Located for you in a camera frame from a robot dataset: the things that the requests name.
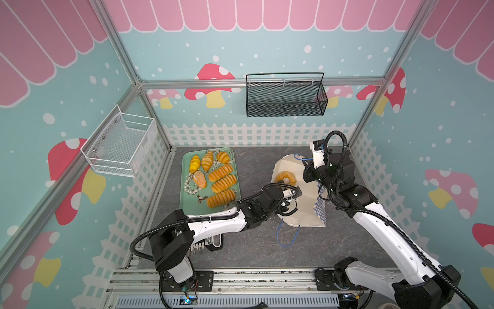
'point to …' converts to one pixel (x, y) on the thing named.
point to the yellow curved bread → (195, 164)
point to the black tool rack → (213, 243)
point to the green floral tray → (208, 181)
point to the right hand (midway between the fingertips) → (303, 158)
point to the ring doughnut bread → (283, 174)
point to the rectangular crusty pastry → (221, 198)
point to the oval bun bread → (199, 179)
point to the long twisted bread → (220, 172)
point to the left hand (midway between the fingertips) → (284, 192)
